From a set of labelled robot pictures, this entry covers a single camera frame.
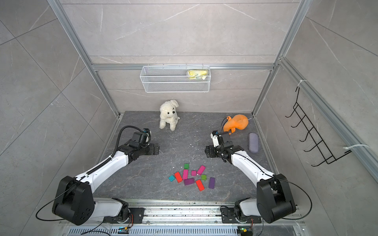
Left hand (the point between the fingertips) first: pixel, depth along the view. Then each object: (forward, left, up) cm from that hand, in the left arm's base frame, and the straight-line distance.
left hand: (153, 144), depth 88 cm
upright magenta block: (-16, -19, -11) cm, 27 cm away
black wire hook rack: (-16, -80, +21) cm, 84 cm away
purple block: (-20, -35, -13) cm, 43 cm away
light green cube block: (-17, -30, -11) cm, 37 cm away
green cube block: (-10, -20, -11) cm, 25 cm away
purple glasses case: (+4, -66, -9) cm, 67 cm away
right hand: (-3, -36, -2) cm, 36 cm away
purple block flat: (-19, -22, -11) cm, 31 cm away
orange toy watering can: (+21, -59, -6) cm, 63 cm away
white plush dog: (+21, -9, +5) cm, 23 cm away
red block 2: (-21, -28, -12) cm, 37 cm away
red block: (-17, -15, -11) cm, 25 cm away
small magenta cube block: (-14, -24, -11) cm, 30 cm away
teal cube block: (-17, -11, -11) cm, 23 cm away
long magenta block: (-12, -29, -12) cm, 34 cm away
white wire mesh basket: (+42, -13, +18) cm, 47 cm away
